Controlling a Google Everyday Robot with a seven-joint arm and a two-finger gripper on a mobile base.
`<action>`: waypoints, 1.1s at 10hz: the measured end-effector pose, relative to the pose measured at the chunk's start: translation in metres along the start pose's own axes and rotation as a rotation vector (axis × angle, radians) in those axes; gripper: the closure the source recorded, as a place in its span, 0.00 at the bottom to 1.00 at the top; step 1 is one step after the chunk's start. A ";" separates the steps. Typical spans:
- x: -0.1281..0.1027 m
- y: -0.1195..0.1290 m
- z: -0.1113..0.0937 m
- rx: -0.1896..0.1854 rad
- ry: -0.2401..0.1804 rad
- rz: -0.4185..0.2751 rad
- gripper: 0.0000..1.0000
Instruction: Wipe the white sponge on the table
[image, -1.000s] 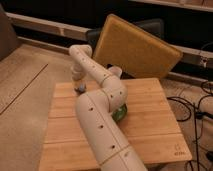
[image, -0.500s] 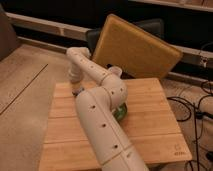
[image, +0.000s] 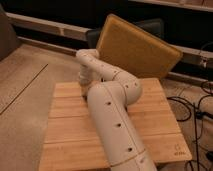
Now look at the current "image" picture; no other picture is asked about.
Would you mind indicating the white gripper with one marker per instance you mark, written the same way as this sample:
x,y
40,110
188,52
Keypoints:
x,y
85,76

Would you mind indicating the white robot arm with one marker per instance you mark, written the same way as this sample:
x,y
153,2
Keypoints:
x,y
107,102

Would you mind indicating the yellow cushion board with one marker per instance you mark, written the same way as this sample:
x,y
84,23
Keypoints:
x,y
133,49

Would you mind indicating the black chair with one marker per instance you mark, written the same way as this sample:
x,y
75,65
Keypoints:
x,y
153,26

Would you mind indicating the dark sofa corner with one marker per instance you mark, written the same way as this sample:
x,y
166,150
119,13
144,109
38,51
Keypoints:
x,y
8,38

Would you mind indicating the white shelf rail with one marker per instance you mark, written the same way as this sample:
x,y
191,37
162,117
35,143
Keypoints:
x,y
50,27

